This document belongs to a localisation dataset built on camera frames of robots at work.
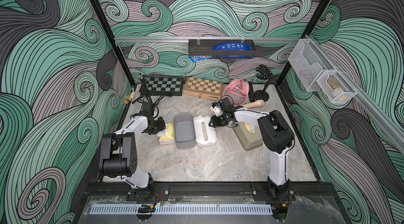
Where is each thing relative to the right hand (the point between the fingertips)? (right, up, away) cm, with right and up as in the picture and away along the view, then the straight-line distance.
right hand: (213, 124), depth 98 cm
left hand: (-30, 0, -6) cm, 31 cm away
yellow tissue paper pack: (-27, -5, -12) cm, 29 cm away
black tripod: (-41, +19, -4) cm, 45 cm away
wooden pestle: (+33, +13, +7) cm, 36 cm away
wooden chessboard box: (-5, +24, +15) cm, 29 cm away
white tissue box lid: (-5, -4, -4) cm, 8 cm away
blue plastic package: (+11, +47, -7) cm, 49 cm away
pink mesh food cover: (+19, +21, +17) cm, 33 cm away
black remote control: (+29, +17, +13) cm, 36 cm away
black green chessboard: (-34, +25, +16) cm, 45 cm away
